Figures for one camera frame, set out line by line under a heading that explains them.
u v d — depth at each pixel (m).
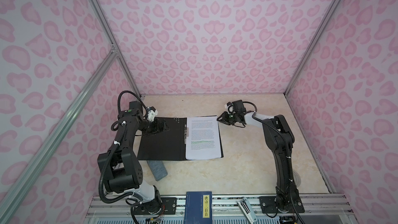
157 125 0.75
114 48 0.91
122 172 0.44
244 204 0.72
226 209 0.72
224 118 0.95
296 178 0.79
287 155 0.60
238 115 0.85
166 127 0.77
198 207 0.72
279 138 0.58
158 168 0.83
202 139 0.96
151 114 0.80
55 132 0.55
